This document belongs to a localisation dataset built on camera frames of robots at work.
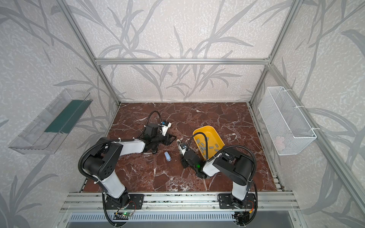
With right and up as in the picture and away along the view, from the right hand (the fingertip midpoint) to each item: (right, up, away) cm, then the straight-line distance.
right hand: (182, 150), depth 92 cm
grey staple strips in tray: (+14, +1, +1) cm, 14 cm away
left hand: (-4, +12, +1) cm, 12 cm away
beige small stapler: (-2, +6, -1) cm, 6 cm away
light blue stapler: (-9, -2, -5) cm, 10 cm away
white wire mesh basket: (+48, +17, -31) cm, 60 cm away
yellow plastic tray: (+22, +5, +5) cm, 23 cm away
